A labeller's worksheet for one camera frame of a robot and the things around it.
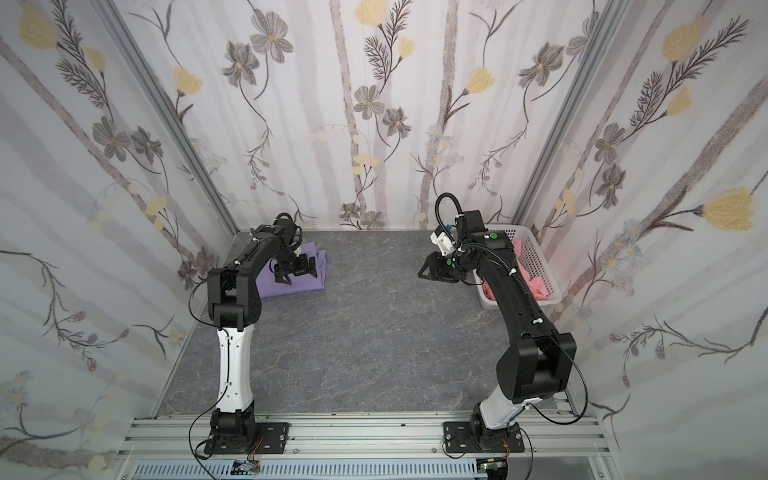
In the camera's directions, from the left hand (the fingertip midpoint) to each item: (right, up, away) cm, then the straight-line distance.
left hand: (308, 272), depth 104 cm
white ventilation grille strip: (+10, -46, -33) cm, 58 cm away
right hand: (+42, +2, -25) cm, 49 cm away
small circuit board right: (+55, -47, -32) cm, 79 cm away
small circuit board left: (-5, -45, -33) cm, 56 cm away
